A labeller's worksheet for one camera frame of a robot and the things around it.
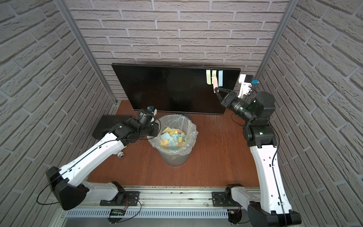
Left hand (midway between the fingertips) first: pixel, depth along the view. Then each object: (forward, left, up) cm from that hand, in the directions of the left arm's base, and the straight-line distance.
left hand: (155, 122), depth 77 cm
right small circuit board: (-42, -42, -24) cm, 64 cm away
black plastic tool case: (+15, +41, -22) cm, 49 cm away
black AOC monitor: (+26, -10, +3) cm, 28 cm away
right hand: (-3, -29, +27) cm, 39 cm away
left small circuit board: (-39, +18, -26) cm, 51 cm away
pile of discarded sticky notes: (-5, -10, -10) cm, 15 cm away
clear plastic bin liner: (0, -15, 0) cm, 15 cm away
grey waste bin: (-16, -12, -9) cm, 22 cm away
